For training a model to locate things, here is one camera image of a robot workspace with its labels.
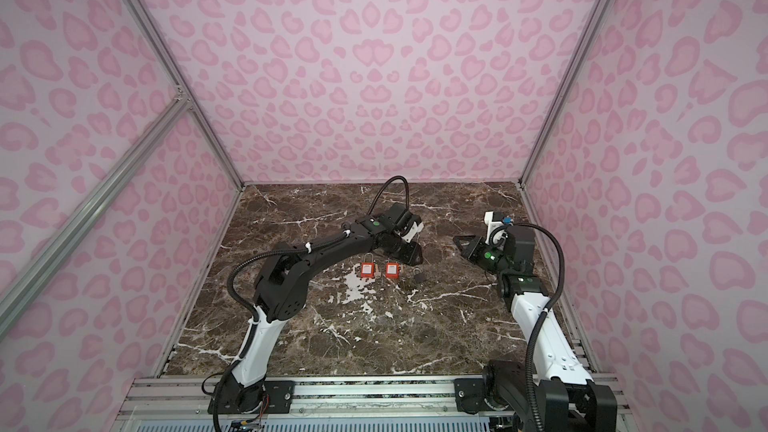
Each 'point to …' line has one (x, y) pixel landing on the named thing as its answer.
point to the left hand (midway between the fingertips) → (421, 255)
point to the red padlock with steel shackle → (367, 270)
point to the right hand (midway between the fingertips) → (455, 237)
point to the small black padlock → (419, 276)
